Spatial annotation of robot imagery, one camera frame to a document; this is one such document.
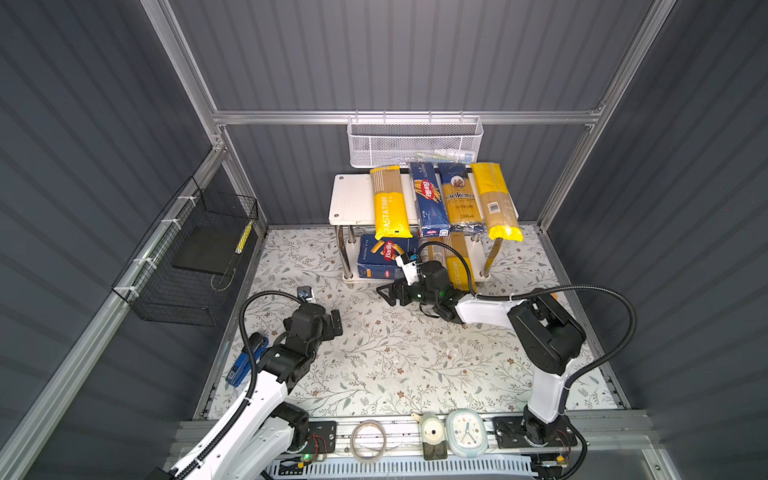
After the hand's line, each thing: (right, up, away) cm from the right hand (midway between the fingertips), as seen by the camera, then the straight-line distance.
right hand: (388, 288), depth 90 cm
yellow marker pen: (-39, +11, -13) cm, 43 cm away
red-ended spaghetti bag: (+15, +11, +12) cm, 22 cm away
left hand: (-19, -6, -9) cm, 22 cm away
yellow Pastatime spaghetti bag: (+22, +6, +7) cm, 24 cm away
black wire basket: (-50, +6, -18) cm, 53 cm away
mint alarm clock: (+19, -34, -18) cm, 42 cm away
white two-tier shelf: (-10, +23, -11) cm, 27 cm away
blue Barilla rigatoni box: (-4, +9, +5) cm, 11 cm away
